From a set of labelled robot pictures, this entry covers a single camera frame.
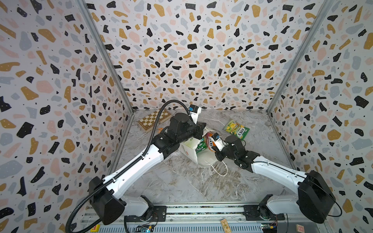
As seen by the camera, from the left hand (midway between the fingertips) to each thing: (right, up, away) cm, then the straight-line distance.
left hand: (208, 123), depth 69 cm
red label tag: (+44, -51, +1) cm, 68 cm away
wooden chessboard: (-42, 0, +40) cm, 58 cm away
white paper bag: (-10, -14, +8) cm, 19 cm away
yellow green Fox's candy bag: (+24, -4, +37) cm, 45 cm away
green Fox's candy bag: (-2, -13, +21) cm, 25 cm away
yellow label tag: (-53, -50, -1) cm, 73 cm away
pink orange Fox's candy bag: (+2, -10, +9) cm, 13 cm away
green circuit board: (-31, -51, +1) cm, 60 cm away
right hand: (+4, -13, +15) cm, 20 cm away
